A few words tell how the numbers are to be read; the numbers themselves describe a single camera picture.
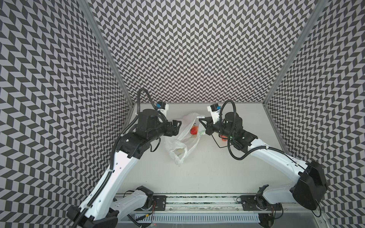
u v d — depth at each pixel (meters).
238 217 0.69
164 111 0.58
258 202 0.65
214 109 0.62
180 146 0.76
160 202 0.72
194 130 0.73
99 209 0.36
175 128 0.58
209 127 0.64
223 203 0.75
